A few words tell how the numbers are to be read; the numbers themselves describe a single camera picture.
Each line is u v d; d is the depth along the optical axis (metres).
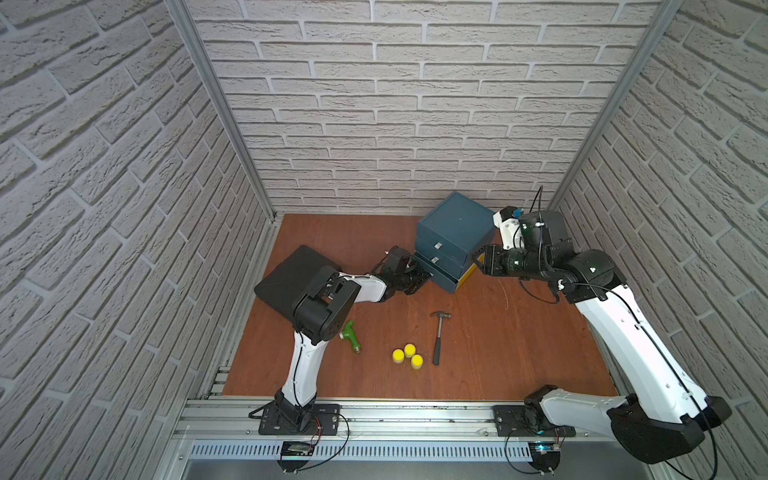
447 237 0.84
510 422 0.73
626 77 0.80
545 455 0.70
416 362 0.81
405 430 0.73
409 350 0.83
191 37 0.73
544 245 0.47
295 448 0.70
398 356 0.83
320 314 0.54
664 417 0.38
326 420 0.74
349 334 0.87
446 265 0.94
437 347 0.86
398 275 0.80
